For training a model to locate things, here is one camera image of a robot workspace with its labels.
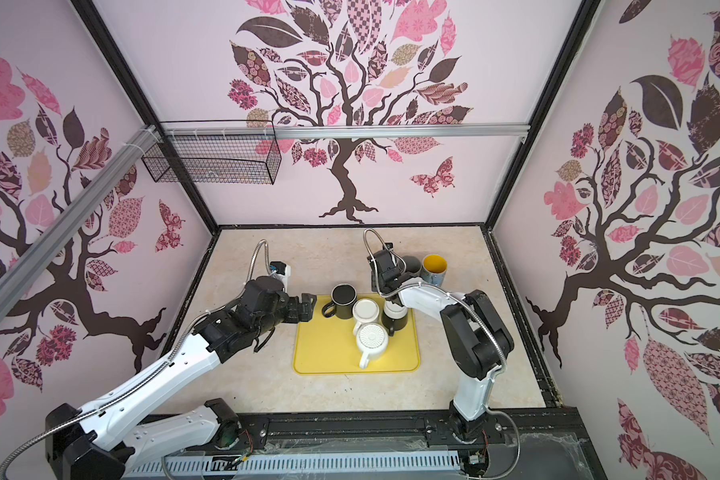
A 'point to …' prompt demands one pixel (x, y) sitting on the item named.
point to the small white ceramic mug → (365, 311)
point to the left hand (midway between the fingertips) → (302, 302)
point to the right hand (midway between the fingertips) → (386, 271)
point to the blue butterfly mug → (433, 268)
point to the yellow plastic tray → (328, 345)
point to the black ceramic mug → (343, 297)
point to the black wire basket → (217, 159)
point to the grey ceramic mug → (413, 264)
